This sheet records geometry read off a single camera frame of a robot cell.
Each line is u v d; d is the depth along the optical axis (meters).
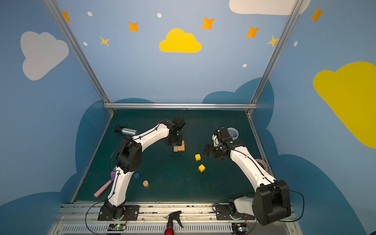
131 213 0.75
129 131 1.04
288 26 0.75
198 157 0.93
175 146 0.98
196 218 0.73
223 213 0.74
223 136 0.66
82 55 0.86
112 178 0.86
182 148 0.98
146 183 0.82
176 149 0.96
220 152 0.61
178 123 0.80
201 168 0.89
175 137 0.82
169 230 0.68
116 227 0.71
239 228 0.72
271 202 0.41
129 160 0.55
